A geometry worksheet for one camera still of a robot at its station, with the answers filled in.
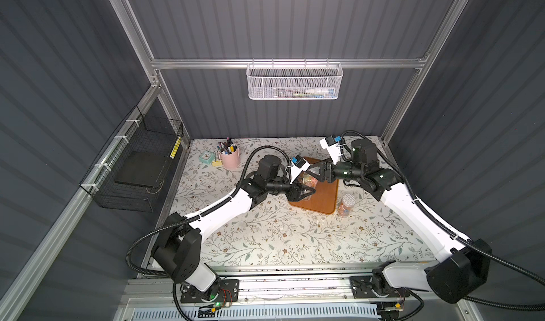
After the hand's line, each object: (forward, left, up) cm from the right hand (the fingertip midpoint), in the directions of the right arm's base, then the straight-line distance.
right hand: (312, 167), depth 72 cm
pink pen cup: (+20, +35, -22) cm, 46 cm away
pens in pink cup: (+25, +37, -17) cm, 48 cm away
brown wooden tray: (+4, -10, -29) cm, 31 cm away
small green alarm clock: (+28, +50, -27) cm, 63 cm away
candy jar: (-4, -15, -19) cm, 25 cm away
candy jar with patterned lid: (-2, +2, -4) cm, 5 cm away
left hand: (-6, -1, -6) cm, 9 cm away
